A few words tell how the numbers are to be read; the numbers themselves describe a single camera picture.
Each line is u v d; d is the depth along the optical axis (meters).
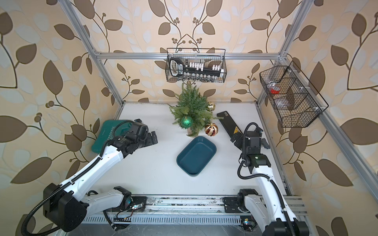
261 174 0.50
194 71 0.85
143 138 0.64
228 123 1.05
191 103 0.73
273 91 0.82
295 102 0.83
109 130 0.99
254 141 0.58
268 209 0.44
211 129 0.75
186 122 0.69
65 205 0.38
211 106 0.80
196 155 0.92
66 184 0.41
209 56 0.91
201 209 0.74
